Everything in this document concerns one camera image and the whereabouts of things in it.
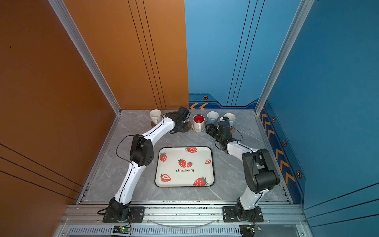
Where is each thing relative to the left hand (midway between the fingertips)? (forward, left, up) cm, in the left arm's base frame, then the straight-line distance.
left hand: (184, 127), depth 104 cm
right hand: (-6, -16, +7) cm, 18 cm away
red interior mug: (+5, -10, +1) cm, 11 cm away
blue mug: (+8, -20, +3) cm, 22 cm away
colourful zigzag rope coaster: (-1, -10, -3) cm, 10 cm away
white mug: (+6, +20, +5) cm, 22 cm away
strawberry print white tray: (-27, -2, -5) cm, 28 cm away
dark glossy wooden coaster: (+5, +24, -3) cm, 25 cm away
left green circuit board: (-59, +28, -7) cm, 66 cm away
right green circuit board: (-58, -34, -5) cm, 68 cm away
